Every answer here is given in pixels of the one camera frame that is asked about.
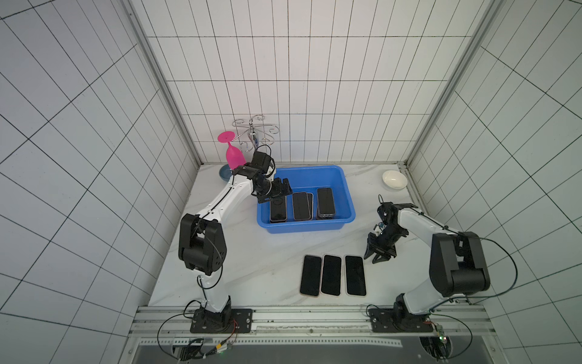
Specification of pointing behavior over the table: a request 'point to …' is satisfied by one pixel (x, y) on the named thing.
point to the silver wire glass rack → (255, 127)
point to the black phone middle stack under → (309, 206)
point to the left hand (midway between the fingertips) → (280, 197)
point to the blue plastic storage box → (310, 177)
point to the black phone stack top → (301, 206)
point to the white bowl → (395, 180)
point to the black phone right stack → (325, 203)
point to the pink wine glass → (235, 158)
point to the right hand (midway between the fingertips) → (362, 256)
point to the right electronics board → (439, 346)
